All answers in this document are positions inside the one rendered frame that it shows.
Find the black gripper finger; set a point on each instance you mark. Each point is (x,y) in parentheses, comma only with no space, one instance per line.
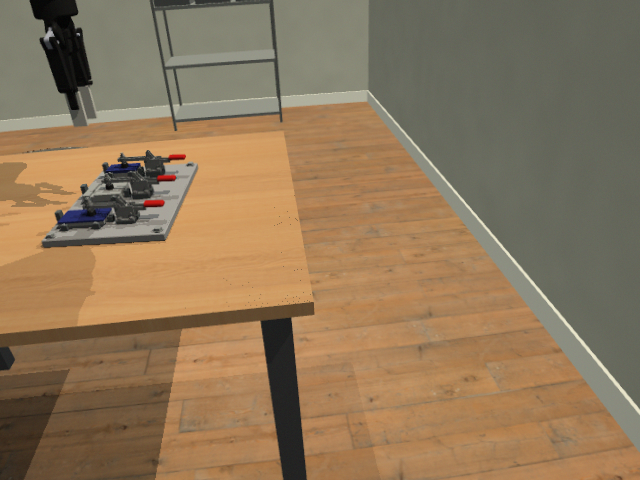
(61,68)
(82,72)

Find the blue flat plate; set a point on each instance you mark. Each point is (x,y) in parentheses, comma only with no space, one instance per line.
(81,218)

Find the grey metal fixture plate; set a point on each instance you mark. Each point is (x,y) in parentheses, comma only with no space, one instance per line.
(173,194)

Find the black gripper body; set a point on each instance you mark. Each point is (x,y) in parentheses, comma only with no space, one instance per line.
(53,13)

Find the blue rectangular plate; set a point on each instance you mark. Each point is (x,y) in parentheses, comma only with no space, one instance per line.
(118,171)

